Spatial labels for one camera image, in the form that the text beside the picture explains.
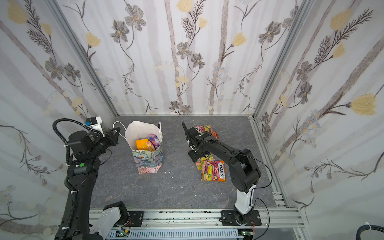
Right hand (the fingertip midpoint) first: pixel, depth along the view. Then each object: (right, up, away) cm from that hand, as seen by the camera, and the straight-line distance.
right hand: (195, 151), depth 88 cm
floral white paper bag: (-27, -5, -7) cm, 28 cm away
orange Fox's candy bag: (+14, -14, -2) cm, 20 cm away
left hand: (-37, +16, -19) cm, 45 cm away
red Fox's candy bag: (+7, +14, +21) cm, 26 cm away
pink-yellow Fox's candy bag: (+7, -8, +2) cm, 11 cm away
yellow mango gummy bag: (-29, +5, -5) cm, 30 cm away
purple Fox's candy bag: (-24, +6, -1) cm, 25 cm away
